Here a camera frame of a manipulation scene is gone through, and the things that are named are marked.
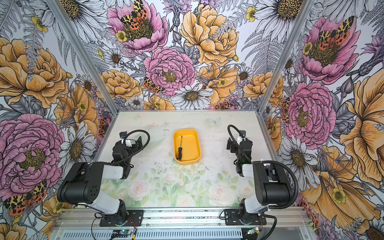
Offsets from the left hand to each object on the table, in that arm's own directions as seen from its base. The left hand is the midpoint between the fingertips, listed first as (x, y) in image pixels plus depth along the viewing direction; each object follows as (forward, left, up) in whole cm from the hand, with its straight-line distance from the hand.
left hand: (133, 141), depth 94 cm
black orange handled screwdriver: (-7, -28, -6) cm, 29 cm away
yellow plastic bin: (-3, -35, -9) cm, 37 cm away
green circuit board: (-46, -3, -9) cm, 47 cm away
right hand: (-1, -64, 0) cm, 64 cm away
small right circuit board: (-46, -64, -9) cm, 80 cm away
